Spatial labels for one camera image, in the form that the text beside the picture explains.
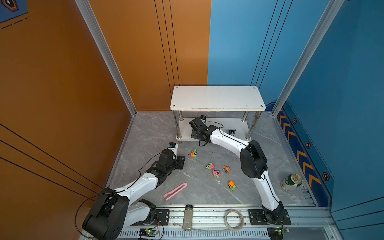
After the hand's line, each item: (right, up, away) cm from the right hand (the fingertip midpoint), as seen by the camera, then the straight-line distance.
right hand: (194, 133), depth 97 cm
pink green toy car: (+13, -23, -11) cm, 28 cm away
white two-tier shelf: (+21, +13, -22) cm, 33 cm away
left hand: (-6, -13, -9) cm, 17 cm away
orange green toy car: (0, -13, -3) cm, 13 cm away
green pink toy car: (+10, -20, -8) cm, 23 cm away
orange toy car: (+20, -20, -10) cm, 30 cm away
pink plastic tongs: (-5, -28, -14) cm, 32 cm away
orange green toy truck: (+21, -28, -16) cm, 38 cm away
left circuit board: (-20, -46, -27) cm, 57 cm away
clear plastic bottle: (-2, -38, -27) cm, 47 cm away
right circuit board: (+40, -46, -27) cm, 66 cm away
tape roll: (+49, -24, -23) cm, 59 cm away
